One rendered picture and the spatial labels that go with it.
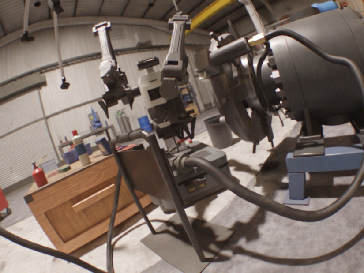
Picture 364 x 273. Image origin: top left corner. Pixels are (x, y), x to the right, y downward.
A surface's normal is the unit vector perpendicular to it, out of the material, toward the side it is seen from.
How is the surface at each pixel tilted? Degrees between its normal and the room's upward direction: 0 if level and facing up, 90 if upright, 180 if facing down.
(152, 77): 90
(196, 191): 90
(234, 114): 106
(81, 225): 90
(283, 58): 76
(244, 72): 70
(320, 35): 63
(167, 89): 90
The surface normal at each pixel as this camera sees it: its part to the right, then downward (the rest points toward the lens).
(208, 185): 0.20, 0.10
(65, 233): 0.66, -0.11
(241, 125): 0.00, 0.59
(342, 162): -0.68, 0.34
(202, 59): -0.75, -0.04
